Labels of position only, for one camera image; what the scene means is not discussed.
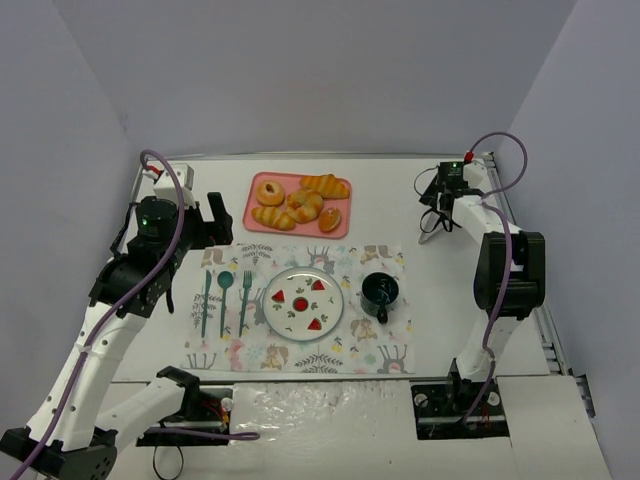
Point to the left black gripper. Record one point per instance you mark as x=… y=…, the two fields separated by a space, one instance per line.
x=211 y=226

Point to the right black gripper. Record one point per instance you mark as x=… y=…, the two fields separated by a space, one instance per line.
x=441 y=201

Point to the translucent brown tongs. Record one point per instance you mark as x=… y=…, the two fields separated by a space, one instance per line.
x=434 y=221

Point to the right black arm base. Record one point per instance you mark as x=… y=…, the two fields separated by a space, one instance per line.
x=441 y=412

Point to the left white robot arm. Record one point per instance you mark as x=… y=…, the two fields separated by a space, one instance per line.
x=67 y=438

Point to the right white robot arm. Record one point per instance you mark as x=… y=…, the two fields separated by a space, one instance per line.
x=510 y=275

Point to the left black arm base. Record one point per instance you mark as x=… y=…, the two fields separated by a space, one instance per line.
x=205 y=414

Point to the striped bread roll lower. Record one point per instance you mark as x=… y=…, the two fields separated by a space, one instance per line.
x=273 y=217

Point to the striped bread roll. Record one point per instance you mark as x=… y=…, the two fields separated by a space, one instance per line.
x=273 y=217
x=328 y=186

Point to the striped bread roll upper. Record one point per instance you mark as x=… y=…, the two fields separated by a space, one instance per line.
x=328 y=186

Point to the teal plastic knife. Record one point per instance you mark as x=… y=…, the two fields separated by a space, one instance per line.
x=205 y=299

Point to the teal plastic spoon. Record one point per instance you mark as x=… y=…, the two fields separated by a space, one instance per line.
x=225 y=281

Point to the teal plastic fork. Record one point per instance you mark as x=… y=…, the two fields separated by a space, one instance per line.
x=246 y=287

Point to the pink plastic tray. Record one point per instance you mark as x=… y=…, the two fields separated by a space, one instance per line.
x=290 y=182

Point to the small glazed oval bun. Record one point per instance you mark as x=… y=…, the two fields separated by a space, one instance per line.
x=329 y=220

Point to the patterned paper placemat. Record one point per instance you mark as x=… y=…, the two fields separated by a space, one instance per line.
x=359 y=344

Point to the white watermelon pattern plate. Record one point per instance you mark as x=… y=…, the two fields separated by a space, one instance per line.
x=303 y=304

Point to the dark green mug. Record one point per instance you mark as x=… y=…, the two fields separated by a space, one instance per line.
x=379 y=292

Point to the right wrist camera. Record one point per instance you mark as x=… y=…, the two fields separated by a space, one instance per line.
x=474 y=169

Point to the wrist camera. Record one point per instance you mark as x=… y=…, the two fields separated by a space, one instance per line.
x=166 y=189
x=474 y=169

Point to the sugared ring donut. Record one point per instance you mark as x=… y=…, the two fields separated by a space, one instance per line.
x=270 y=193

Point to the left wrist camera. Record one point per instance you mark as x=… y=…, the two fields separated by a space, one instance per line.
x=166 y=189

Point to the twisted ring pastry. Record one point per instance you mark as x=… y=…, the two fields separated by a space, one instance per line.
x=304 y=205

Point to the aluminium side rail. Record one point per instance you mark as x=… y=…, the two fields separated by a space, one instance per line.
x=550 y=341

